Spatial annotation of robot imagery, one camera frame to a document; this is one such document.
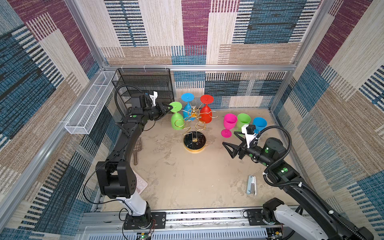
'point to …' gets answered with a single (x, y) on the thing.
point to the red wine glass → (205, 114)
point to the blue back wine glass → (187, 110)
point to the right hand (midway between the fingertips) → (229, 140)
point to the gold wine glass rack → (194, 142)
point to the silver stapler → (251, 187)
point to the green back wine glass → (177, 121)
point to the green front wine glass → (243, 119)
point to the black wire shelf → (130, 82)
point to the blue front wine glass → (260, 123)
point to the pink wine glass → (230, 120)
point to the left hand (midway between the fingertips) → (172, 105)
